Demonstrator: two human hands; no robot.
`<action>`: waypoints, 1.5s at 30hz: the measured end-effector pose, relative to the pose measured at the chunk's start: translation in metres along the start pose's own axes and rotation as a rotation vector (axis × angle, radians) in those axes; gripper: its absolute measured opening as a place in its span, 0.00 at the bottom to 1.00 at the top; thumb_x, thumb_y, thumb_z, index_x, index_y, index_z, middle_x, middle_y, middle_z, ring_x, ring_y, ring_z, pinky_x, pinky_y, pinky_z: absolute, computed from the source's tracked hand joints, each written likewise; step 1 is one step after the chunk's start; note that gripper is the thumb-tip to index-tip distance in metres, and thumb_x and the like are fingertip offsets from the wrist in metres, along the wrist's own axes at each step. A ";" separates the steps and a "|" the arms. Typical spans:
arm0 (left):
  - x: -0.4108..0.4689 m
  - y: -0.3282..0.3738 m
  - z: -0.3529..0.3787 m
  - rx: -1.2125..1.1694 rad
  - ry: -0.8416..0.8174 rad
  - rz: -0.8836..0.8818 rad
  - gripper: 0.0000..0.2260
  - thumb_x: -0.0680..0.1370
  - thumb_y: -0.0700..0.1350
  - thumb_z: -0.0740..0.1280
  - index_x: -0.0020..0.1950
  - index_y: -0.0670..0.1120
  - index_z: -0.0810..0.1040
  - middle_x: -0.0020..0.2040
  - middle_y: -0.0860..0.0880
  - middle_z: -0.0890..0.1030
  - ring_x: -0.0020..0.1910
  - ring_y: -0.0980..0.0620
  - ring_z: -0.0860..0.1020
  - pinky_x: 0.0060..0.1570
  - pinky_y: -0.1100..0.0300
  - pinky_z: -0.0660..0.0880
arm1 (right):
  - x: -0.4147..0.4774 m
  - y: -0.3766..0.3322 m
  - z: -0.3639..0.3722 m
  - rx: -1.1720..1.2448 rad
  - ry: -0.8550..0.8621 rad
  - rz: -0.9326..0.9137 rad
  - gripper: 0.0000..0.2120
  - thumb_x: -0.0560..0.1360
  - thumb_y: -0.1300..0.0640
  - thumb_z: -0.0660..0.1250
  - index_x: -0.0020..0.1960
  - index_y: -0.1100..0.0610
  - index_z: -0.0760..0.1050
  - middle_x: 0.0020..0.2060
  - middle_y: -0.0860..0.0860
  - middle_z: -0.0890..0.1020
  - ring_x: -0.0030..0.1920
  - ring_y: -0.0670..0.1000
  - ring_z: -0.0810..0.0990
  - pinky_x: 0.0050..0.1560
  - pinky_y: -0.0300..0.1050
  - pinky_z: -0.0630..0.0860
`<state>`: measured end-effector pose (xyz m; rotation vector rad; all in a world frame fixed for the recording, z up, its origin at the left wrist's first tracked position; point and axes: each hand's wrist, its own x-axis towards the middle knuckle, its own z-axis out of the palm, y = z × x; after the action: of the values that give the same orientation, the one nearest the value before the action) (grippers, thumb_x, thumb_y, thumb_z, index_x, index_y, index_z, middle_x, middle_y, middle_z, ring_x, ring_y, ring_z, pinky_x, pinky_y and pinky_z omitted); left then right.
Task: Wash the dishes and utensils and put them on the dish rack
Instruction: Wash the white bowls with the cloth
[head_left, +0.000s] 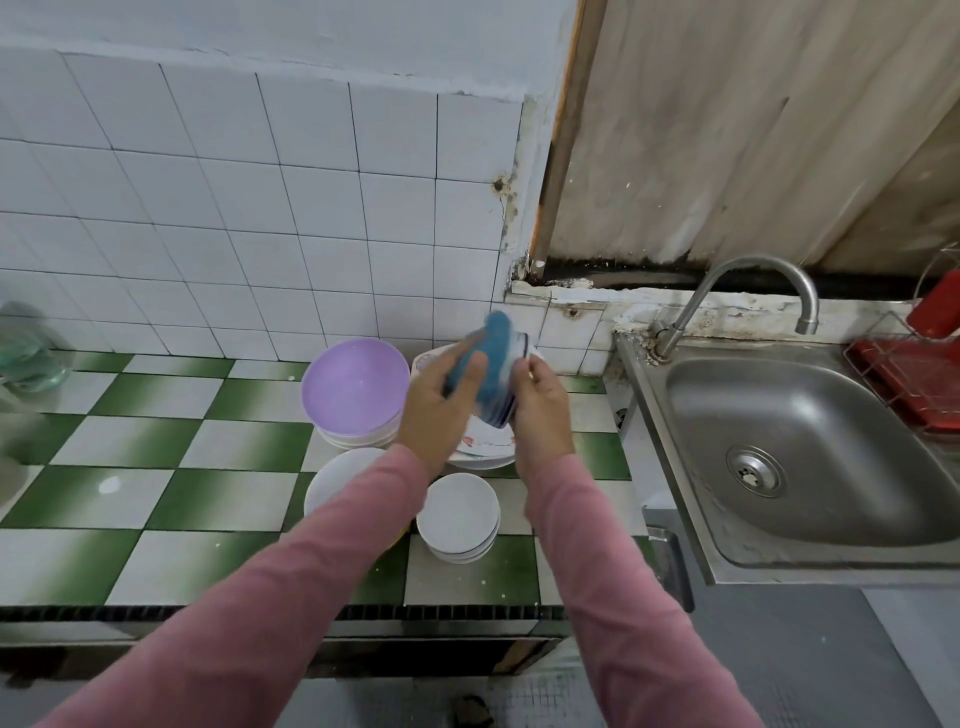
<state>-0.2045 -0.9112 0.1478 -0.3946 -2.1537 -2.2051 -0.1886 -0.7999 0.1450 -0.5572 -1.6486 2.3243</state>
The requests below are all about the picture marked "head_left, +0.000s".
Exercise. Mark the person's right leg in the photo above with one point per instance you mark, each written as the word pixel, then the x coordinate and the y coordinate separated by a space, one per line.
pixel 473 708

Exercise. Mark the stack of white saucers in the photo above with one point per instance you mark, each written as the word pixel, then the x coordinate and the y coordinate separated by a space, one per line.
pixel 458 518

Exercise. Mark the stack of floral plates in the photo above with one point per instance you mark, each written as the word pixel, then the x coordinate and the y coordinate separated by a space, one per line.
pixel 489 443

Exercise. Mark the person's right forearm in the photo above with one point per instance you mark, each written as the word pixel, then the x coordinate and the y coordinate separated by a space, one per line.
pixel 645 615

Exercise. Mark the blue cleaning cloth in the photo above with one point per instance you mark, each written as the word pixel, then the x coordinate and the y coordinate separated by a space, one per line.
pixel 492 360

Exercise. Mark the person's right hand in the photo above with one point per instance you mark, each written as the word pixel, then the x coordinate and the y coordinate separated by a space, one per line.
pixel 540 420

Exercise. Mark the chrome faucet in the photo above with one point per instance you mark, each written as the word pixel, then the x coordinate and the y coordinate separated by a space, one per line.
pixel 735 270

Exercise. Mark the weathered wooden board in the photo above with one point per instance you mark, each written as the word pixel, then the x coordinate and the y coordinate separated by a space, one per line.
pixel 750 120

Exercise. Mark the clear bottle with green liquid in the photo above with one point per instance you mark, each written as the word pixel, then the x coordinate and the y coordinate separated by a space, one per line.
pixel 27 357

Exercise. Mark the person's left forearm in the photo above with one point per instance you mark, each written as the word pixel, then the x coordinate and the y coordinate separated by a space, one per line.
pixel 240 615

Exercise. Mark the person's left hand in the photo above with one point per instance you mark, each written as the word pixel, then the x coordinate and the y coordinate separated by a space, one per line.
pixel 435 417

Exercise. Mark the red plastic cutlery cup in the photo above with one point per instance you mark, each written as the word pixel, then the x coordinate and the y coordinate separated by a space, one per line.
pixel 938 300

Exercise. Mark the stainless steel sink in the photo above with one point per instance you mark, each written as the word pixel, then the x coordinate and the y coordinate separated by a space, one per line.
pixel 810 450

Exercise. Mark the purple plastic bowl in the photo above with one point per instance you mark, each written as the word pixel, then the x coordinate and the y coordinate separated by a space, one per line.
pixel 356 387

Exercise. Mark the white bowl with blue rim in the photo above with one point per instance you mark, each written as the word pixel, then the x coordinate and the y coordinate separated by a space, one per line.
pixel 519 375

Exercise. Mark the green checkered tile countertop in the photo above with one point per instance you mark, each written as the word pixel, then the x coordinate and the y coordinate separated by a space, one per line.
pixel 150 450

